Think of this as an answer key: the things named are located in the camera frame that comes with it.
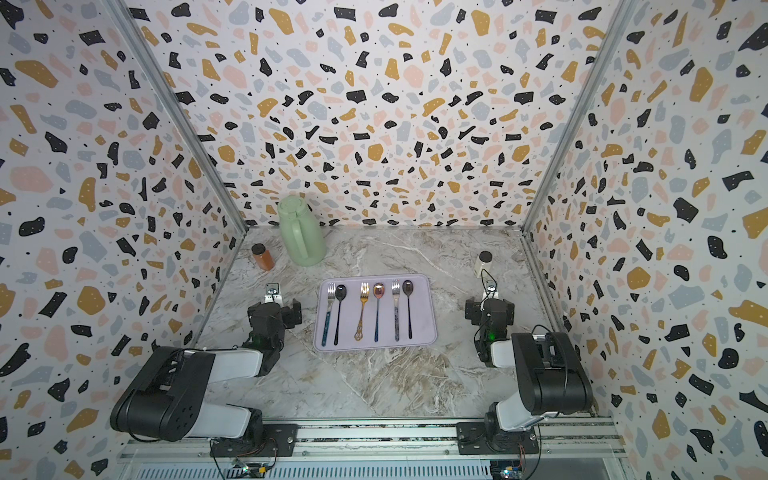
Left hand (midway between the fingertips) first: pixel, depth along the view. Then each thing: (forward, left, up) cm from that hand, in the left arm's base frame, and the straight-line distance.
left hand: (280, 301), depth 91 cm
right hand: (+1, -66, -2) cm, 66 cm away
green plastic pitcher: (+16, -6, +11) cm, 21 cm away
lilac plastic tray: (0, -44, -8) cm, 45 cm away
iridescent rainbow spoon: (+7, -29, -6) cm, 31 cm away
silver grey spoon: (+9, -39, -7) cm, 41 cm away
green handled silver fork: (+7, -14, -5) cm, 16 cm away
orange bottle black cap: (+20, +12, +2) cm, 23 cm away
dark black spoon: (+7, -17, -6) cm, 19 cm away
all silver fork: (+9, -36, -7) cm, 37 cm away
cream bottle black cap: (+16, -66, +1) cm, 68 cm away
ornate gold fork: (+6, -25, -7) cm, 26 cm away
